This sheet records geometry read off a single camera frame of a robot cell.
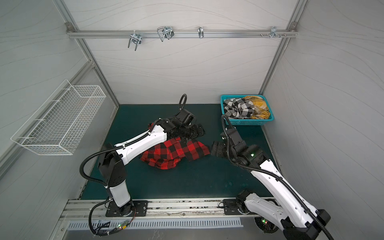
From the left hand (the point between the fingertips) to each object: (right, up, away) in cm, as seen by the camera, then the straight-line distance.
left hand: (202, 132), depth 80 cm
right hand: (+9, -5, -8) cm, 13 cm away
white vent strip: (-48, -45, -9) cm, 66 cm away
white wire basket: (-67, +5, -12) cm, 69 cm away
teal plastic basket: (+25, +5, +24) cm, 35 cm away
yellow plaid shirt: (+43, +14, +23) cm, 51 cm away
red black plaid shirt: (-21, -14, +7) cm, 26 cm away
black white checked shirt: (+28, +15, +27) cm, 41 cm away
